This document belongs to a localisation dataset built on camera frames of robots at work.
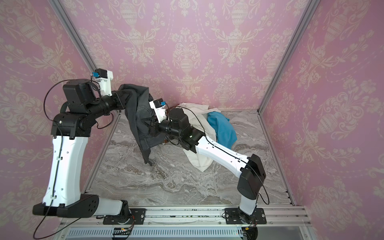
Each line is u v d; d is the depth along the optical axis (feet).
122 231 2.39
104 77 1.64
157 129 1.92
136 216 2.45
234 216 2.40
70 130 1.27
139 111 2.07
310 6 2.24
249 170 1.43
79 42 2.68
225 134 3.20
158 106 1.86
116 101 1.73
